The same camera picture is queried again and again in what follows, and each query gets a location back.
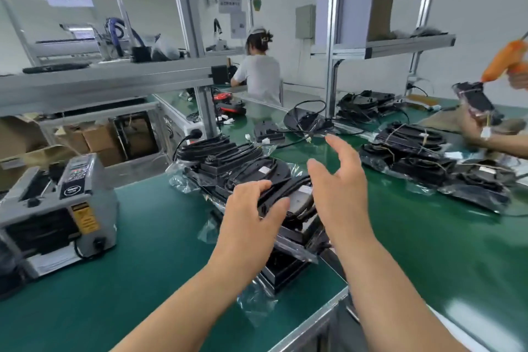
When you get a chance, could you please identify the brown cardboard piece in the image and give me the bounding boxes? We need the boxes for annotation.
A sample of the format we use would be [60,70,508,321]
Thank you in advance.
[368,0,395,42]

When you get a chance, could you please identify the grey metal shelf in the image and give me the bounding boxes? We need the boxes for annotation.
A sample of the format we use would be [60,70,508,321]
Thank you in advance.
[0,49,244,118]
[311,32,457,62]

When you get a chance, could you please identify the grey tape dispenser machine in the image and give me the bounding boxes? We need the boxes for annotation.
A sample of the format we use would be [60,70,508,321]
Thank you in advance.
[0,153,119,278]

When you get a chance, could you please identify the group of bagged black lamps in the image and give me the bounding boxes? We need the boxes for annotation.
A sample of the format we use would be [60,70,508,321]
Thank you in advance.
[169,135,331,295]

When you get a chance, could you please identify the brown cardboard sheet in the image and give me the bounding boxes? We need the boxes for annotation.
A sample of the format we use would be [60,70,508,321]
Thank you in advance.
[419,107,526,136]

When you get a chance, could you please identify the grey barcode scanner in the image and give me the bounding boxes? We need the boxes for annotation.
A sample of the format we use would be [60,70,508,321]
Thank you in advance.
[151,34,183,62]

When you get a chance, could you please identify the unbagged black lamps with cables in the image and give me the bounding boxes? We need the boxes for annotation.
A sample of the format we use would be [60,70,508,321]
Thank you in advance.
[251,90,519,217]

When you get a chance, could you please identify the white board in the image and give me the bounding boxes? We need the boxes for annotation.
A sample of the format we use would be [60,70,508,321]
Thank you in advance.
[315,0,376,47]

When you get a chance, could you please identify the person's left forearm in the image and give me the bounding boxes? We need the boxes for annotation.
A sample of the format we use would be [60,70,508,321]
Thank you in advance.
[111,261,261,352]

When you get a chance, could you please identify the black phone on shelf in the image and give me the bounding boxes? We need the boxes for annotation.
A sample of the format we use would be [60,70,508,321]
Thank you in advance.
[22,63,90,74]

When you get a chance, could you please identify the another person's forearm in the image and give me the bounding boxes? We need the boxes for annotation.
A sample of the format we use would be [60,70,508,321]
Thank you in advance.
[482,129,528,159]

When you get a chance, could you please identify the person's left hand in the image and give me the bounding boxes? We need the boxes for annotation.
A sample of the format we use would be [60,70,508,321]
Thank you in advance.
[210,180,292,278]

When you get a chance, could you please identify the grey wall electrical box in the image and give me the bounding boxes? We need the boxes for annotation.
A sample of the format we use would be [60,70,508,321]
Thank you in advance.
[295,4,317,40]

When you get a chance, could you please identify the orange hand tool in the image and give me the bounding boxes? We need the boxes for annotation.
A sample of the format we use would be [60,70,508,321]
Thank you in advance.
[481,38,528,85]

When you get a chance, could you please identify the person's right hand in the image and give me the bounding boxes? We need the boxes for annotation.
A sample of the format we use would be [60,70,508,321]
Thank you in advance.
[307,134,377,255]

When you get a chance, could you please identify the person's right forearm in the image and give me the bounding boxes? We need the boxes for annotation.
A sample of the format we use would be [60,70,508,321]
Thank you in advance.
[338,236,471,352]

